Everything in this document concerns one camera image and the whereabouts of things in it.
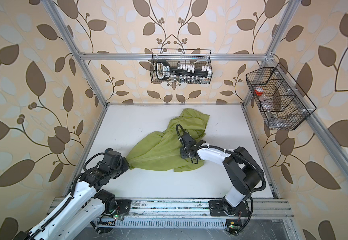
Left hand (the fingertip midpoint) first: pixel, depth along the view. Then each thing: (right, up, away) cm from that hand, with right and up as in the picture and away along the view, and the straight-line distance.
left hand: (130, 162), depth 81 cm
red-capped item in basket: (+71, +39, -1) cm, 81 cm away
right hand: (+31, +3, +10) cm, 33 cm away
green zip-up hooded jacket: (+16, +5, +5) cm, 17 cm away
